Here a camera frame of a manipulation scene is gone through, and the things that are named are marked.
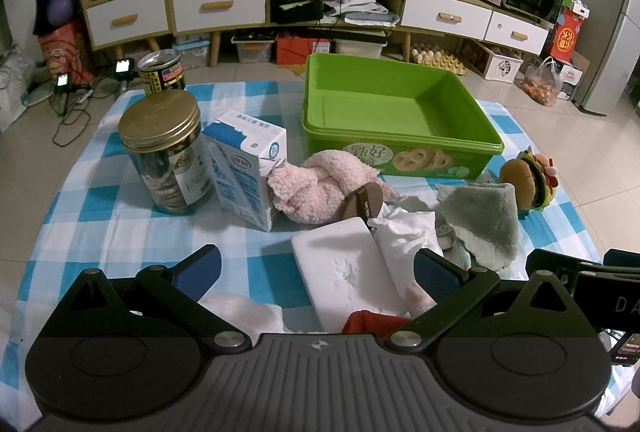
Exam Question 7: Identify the silver refrigerator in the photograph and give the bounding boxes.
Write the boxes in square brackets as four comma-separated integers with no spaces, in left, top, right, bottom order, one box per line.
[572,0,639,115]

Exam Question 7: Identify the red box under cabinet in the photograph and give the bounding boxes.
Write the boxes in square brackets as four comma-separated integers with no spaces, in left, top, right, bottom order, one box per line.
[276,35,331,66]

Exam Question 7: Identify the white sock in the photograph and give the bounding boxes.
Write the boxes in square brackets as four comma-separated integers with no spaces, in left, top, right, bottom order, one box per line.
[368,207,444,317]

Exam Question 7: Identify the grey green towel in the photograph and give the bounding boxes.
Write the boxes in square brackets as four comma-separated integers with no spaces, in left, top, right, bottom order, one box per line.
[436,183,518,271]

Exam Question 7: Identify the plastic bag with oranges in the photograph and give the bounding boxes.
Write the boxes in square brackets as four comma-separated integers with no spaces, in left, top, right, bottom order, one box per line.
[521,57,562,106]

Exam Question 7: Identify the white cartoon storage box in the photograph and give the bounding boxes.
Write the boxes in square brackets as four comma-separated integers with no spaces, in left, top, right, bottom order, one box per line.
[458,38,523,83]

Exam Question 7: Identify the red santa plush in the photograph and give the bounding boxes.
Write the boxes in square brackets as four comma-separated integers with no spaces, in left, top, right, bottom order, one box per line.
[342,309,409,339]

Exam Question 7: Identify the green plastic biscuit bin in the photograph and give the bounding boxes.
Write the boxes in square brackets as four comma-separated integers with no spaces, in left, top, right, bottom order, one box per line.
[302,54,504,181]

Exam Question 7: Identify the egg tray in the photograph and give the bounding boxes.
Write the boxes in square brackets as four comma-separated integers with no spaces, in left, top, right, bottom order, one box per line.
[410,43,469,76]

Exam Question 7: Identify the white foam block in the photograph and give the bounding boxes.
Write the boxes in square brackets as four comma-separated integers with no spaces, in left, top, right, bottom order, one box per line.
[291,217,408,334]

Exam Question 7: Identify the pink fluffy slipper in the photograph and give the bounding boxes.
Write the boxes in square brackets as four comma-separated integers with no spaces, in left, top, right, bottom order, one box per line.
[267,150,400,225]

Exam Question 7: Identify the blue white milk carton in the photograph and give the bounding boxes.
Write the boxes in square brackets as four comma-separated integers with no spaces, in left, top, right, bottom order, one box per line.
[203,109,288,231]

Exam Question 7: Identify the yellow black tin can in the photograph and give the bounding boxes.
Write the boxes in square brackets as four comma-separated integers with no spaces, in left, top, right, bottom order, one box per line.
[137,49,186,96]

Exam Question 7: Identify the glass jar gold lid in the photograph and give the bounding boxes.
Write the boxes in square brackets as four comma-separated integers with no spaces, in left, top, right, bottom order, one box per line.
[118,89,214,214]

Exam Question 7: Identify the hamburger plush toy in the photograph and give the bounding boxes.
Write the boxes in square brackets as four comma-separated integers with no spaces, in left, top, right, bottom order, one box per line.
[499,147,559,212]

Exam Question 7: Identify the blue white checkered cloth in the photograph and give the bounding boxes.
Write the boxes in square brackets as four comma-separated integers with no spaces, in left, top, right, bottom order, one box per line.
[1,82,602,430]

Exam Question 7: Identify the red gift box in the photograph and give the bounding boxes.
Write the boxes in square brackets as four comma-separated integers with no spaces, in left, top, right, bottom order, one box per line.
[544,6,585,63]

